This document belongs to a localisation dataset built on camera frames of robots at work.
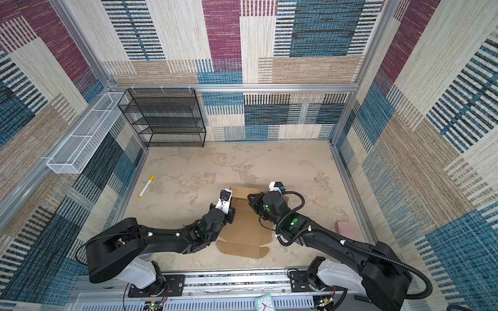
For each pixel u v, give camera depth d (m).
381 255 0.42
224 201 0.70
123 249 0.44
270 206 0.60
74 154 0.70
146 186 1.02
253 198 0.78
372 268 0.40
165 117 1.09
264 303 0.69
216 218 0.63
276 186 0.75
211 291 0.73
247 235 0.88
